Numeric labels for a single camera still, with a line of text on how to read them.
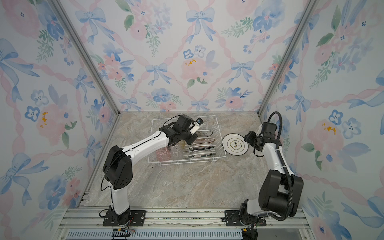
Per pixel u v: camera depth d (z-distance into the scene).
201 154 0.93
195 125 0.76
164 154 0.86
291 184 0.41
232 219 0.73
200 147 0.93
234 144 1.01
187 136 0.76
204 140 0.96
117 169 0.48
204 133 0.98
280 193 0.44
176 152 0.88
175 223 0.73
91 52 0.87
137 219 0.74
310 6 0.68
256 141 0.74
